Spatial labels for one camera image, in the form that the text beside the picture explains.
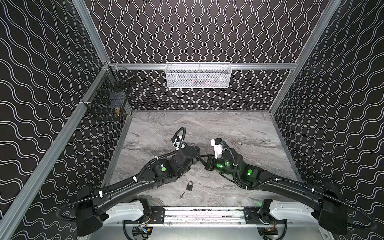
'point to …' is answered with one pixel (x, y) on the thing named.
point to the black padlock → (190, 186)
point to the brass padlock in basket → (117, 111)
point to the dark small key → (181, 196)
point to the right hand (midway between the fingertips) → (197, 157)
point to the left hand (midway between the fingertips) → (204, 151)
